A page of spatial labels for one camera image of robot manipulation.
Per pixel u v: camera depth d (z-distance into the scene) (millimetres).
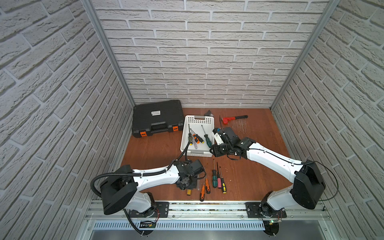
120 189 416
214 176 832
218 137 665
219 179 830
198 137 1001
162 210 729
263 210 656
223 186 799
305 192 416
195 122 1074
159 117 1055
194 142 976
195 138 999
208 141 969
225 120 1100
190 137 1003
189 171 634
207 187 793
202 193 773
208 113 1149
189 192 771
